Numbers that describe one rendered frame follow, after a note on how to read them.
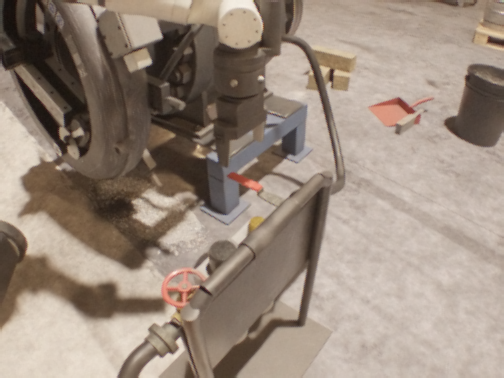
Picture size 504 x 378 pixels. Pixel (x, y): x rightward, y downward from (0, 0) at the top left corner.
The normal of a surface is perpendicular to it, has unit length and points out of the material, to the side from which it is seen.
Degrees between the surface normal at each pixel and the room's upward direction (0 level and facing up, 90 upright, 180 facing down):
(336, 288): 0
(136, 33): 68
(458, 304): 0
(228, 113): 90
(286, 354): 0
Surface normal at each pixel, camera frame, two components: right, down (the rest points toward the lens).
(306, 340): -0.01, -0.77
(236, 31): 0.08, 0.64
